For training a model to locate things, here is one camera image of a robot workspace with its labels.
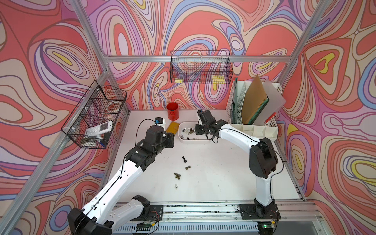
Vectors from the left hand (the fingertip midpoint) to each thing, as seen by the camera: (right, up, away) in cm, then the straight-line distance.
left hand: (173, 135), depth 74 cm
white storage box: (+7, -1, +30) cm, 31 cm away
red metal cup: (-4, +15, +34) cm, 37 cm away
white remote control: (-34, +3, -6) cm, 35 cm away
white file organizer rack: (+64, 0, +27) cm, 70 cm away
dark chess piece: (+6, -17, +17) cm, 25 cm away
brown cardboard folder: (+54, +24, +26) cm, 65 cm away
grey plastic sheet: (+60, +19, +11) cm, 64 cm away
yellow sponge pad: (-4, +3, +31) cm, 32 cm away
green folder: (+54, +18, +11) cm, 58 cm away
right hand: (+14, 0, +19) cm, 23 cm away
